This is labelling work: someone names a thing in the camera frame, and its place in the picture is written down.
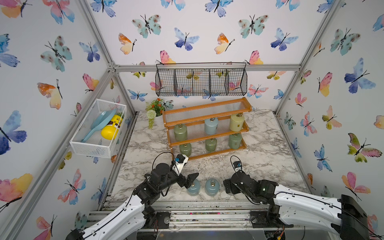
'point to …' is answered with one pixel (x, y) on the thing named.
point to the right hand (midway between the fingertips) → (231, 180)
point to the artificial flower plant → (154, 109)
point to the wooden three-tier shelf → (194, 117)
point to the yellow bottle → (110, 131)
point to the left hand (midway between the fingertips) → (192, 167)
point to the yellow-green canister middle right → (236, 122)
